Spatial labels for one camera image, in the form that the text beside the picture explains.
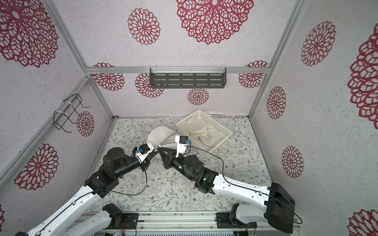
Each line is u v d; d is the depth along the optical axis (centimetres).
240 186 47
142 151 55
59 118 72
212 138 107
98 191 48
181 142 59
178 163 58
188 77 94
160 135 73
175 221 75
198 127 110
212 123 112
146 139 102
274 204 40
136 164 60
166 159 61
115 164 51
